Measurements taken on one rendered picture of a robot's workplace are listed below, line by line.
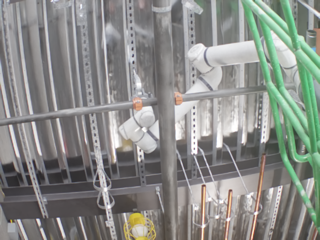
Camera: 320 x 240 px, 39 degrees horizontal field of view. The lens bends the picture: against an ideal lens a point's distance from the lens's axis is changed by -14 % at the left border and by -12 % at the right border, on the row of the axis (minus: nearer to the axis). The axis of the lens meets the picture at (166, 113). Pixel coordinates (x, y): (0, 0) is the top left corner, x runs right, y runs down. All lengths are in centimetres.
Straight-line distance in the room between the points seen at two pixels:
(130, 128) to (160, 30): 71
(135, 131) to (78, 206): 113
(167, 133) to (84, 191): 143
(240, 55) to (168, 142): 60
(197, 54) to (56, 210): 173
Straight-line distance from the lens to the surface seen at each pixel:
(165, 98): 259
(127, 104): 268
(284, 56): 252
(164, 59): 249
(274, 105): 243
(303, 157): 272
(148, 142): 296
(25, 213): 392
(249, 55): 265
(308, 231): 425
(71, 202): 379
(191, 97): 272
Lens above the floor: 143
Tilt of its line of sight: 57 degrees up
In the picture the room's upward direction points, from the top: 19 degrees counter-clockwise
